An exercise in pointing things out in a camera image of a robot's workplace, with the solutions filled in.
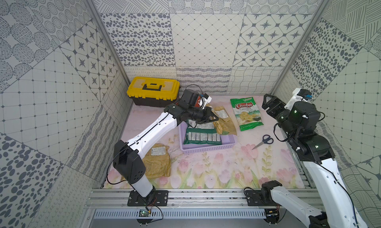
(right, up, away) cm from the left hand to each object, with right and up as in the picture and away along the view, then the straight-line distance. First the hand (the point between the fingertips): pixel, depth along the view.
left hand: (219, 115), depth 71 cm
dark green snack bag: (-6, -13, +25) cm, 29 cm away
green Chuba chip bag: (+27, 0, +37) cm, 45 cm away
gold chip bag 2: (+3, -5, +4) cm, 7 cm away
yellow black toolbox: (-40, +15, +30) cm, 52 cm away
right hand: (+21, +7, -8) cm, 23 cm away
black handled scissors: (+35, -17, +25) cm, 46 cm away
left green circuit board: (-37, -48, +1) cm, 61 cm away
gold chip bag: (-34, -28, +13) cm, 46 cm away
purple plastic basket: (+9, -17, +24) cm, 31 cm away
